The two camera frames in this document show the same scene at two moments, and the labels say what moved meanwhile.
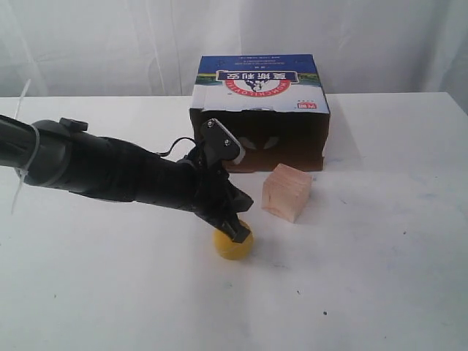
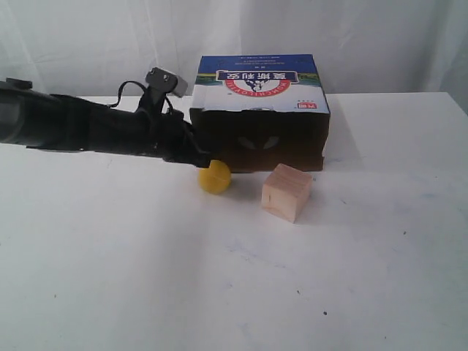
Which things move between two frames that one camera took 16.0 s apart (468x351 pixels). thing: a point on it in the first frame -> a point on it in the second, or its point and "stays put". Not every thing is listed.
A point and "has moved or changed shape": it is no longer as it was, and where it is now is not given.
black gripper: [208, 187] -> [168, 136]
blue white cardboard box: [276, 104] stays put
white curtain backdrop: [152, 48] stays put
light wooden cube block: [285, 192] stays put
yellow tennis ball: [226, 248] has moved or changed shape
